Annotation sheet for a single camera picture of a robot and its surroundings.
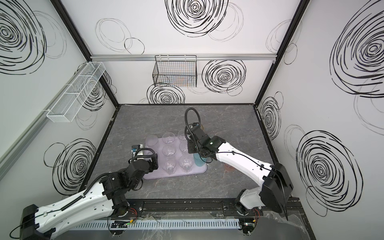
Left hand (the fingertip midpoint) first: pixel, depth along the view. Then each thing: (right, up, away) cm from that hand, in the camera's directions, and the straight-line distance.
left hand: (152, 156), depth 78 cm
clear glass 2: (+5, +8, +18) cm, 20 cm away
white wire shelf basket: (-41, +34, +1) cm, 53 cm away
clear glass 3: (+7, +1, +11) cm, 13 cm away
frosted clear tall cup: (+14, +9, +19) cm, 25 cm away
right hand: (+19, +5, +1) cm, 20 cm away
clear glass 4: (+15, +2, +16) cm, 22 cm away
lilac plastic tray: (+9, -3, +13) cm, 16 cm away
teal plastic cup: (+25, -5, +7) cm, 27 cm away
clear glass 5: (+17, -5, +7) cm, 19 cm away
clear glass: (-5, +6, +14) cm, 16 cm away
